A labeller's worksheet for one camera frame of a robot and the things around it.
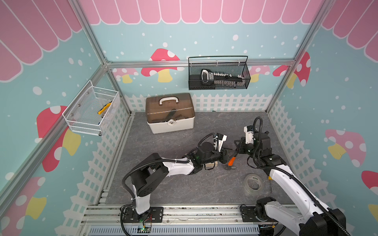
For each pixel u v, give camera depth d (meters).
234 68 0.92
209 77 0.88
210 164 0.75
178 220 0.74
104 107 0.76
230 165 0.85
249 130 0.71
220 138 0.73
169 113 0.95
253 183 0.85
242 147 0.71
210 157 0.69
